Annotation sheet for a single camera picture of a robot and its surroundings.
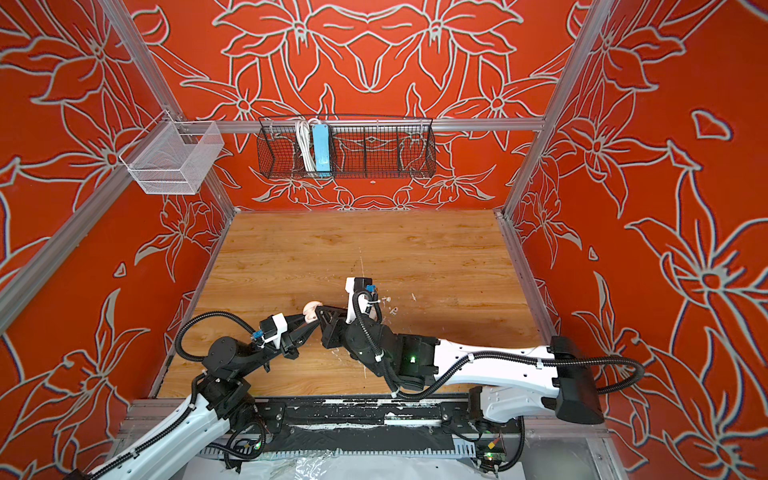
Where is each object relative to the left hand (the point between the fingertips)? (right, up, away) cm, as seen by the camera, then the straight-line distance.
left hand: (316, 314), depth 67 cm
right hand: (0, +3, -6) cm, 6 cm away
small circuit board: (+41, -34, +1) cm, 53 cm away
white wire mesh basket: (-51, +43, +25) cm, 71 cm away
